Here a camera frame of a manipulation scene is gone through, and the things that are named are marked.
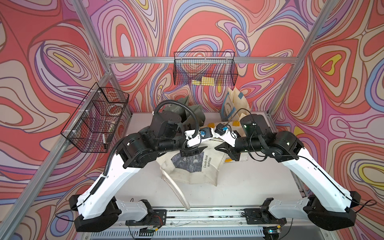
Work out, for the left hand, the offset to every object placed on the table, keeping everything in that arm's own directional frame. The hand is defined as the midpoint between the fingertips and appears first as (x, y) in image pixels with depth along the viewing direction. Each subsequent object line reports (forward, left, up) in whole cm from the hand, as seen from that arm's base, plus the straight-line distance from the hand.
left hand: (204, 136), depth 54 cm
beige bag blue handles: (+52, -26, -30) cm, 65 cm away
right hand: (0, -6, -9) cm, 11 cm away
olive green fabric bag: (+22, +8, -14) cm, 27 cm away
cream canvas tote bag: (-1, -2, -26) cm, 26 cm away
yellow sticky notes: (+48, -3, -7) cm, 48 cm away
